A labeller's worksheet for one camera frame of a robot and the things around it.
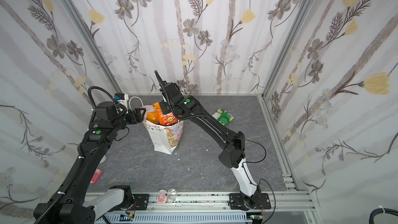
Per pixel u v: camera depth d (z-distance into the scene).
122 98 0.66
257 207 0.72
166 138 0.80
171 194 0.77
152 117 0.86
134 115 0.66
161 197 0.73
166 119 0.76
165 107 0.70
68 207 0.38
